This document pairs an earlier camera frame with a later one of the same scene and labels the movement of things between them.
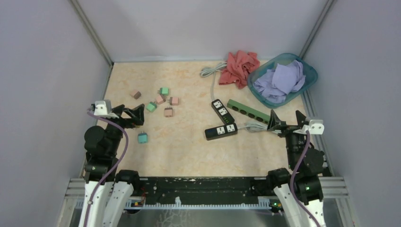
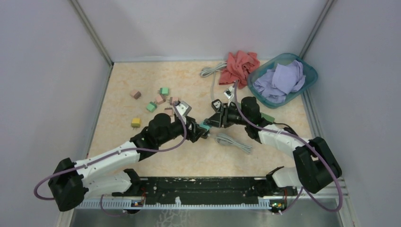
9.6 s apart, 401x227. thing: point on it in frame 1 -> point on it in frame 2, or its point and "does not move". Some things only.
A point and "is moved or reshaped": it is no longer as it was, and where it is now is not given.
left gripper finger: x=132 y=123 -> x=205 y=133
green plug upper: x=163 y=91 does not move
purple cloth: x=274 y=85 does not move
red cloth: x=239 y=65 does not move
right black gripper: x=274 y=121 -> x=221 y=118
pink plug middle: x=160 y=99 does not move
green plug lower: x=151 y=107 does not move
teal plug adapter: x=143 y=137 is moved or reshaped
